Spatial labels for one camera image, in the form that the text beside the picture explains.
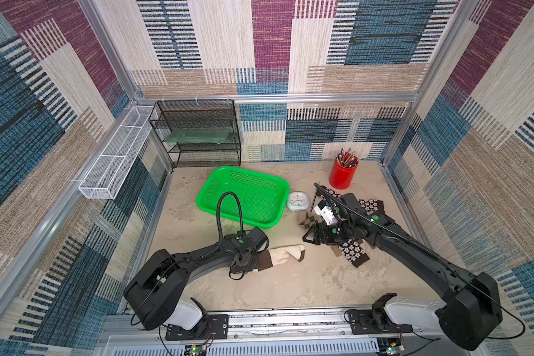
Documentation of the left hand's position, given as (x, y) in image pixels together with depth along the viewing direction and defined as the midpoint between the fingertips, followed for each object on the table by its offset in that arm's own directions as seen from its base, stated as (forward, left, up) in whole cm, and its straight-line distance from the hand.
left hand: (253, 266), depth 86 cm
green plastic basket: (+26, -4, +9) cm, 28 cm away
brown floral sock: (+27, -53, +2) cm, 59 cm away
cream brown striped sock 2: (+6, -33, +1) cm, 34 cm away
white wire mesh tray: (+31, +59, +19) cm, 70 cm away
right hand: (+3, -22, +14) cm, 26 cm away
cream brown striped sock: (+3, -7, +1) cm, 8 cm away
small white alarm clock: (+28, -20, +3) cm, 35 cm away
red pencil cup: (+40, -41, +10) cm, 59 cm away
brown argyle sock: (+20, -23, +2) cm, 30 cm away
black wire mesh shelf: (+59, +25, +29) cm, 70 cm away
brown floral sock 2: (+5, -40, 0) cm, 40 cm away
